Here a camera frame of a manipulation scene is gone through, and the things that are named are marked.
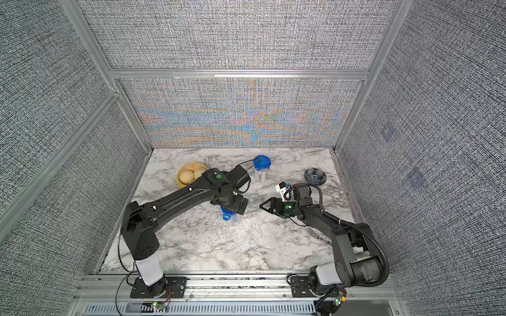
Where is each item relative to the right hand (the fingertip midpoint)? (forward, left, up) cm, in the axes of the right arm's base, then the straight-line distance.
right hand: (265, 203), depth 86 cm
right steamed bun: (+21, +34, -5) cm, 40 cm away
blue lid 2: (-7, +16, +5) cm, 18 cm away
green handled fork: (-11, -24, -9) cm, 28 cm away
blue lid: (-2, +15, +26) cm, 30 cm away
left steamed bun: (+16, +38, -2) cm, 42 cm away
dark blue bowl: (+20, -28, -8) cm, 35 cm away
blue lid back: (+22, +1, +2) cm, 22 cm away
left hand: (-3, +11, +4) cm, 13 cm away
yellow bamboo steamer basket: (+26, +40, -6) cm, 48 cm away
